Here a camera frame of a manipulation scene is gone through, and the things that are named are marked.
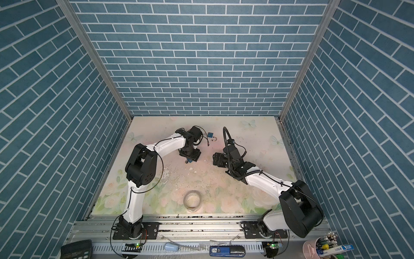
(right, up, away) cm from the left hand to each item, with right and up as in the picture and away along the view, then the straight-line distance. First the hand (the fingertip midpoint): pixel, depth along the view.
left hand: (193, 157), depth 97 cm
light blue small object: (-5, -34, -29) cm, 45 cm away
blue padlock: (-2, -2, 0) cm, 3 cm away
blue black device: (+19, -34, -32) cm, 50 cm away
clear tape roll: (+1, -20, -15) cm, 25 cm away
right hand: (+15, +3, -10) cm, 18 cm away
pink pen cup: (+52, -32, -33) cm, 69 cm away
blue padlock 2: (+10, +13, +11) cm, 20 cm away
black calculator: (-44, -34, -31) cm, 63 cm away
